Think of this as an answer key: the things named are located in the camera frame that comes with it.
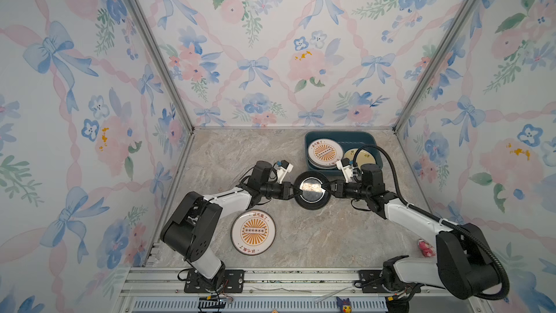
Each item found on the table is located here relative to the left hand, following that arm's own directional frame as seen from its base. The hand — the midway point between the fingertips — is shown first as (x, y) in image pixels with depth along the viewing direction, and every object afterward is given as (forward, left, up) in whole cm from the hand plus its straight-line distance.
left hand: (303, 193), depth 83 cm
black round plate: (-1, -4, -1) cm, 4 cm away
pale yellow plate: (+25, -32, -10) cm, 42 cm away
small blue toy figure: (-34, -11, -9) cm, 37 cm away
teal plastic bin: (+36, -26, -10) cm, 46 cm away
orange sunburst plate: (+26, -13, -9) cm, 30 cm away
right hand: (+2, -8, +2) cm, 8 cm away
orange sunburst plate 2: (-11, +19, -11) cm, 25 cm away
